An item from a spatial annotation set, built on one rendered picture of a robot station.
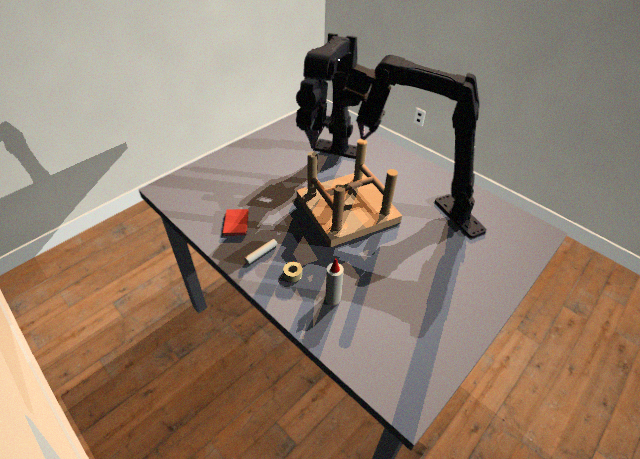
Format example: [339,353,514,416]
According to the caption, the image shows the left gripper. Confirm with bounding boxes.
[356,98,385,140]

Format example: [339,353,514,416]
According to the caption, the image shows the beige roll of masking tape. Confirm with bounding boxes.
[283,262,302,282]

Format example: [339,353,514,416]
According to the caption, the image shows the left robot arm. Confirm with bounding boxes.
[340,55,487,238]

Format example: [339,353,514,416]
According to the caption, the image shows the cream cylinder with dark end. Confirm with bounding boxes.
[245,239,277,264]

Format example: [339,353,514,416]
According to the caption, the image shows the flat red block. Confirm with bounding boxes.
[223,209,249,236]

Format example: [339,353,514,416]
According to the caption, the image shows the brown wooden stool legs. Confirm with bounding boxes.
[307,139,398,231]

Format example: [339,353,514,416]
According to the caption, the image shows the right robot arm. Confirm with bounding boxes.
[296,33,357,158]

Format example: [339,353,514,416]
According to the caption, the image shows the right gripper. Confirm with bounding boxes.
[305,116,334,149]

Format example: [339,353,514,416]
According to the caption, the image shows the white glue bottle with red cap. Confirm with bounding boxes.
[325,258,344,305]

